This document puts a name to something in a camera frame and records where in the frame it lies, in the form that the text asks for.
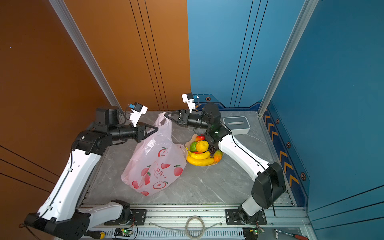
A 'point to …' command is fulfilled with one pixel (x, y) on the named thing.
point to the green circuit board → (123, 232)
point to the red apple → (199, 138)
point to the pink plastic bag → (157, 161)
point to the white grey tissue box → (237, 124)
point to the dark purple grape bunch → (212, 149)
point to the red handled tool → (297, 236)
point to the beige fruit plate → (191, 140)
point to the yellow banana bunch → (201, 159)
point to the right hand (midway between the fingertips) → (165, 118)
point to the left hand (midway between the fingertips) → (157, 128)
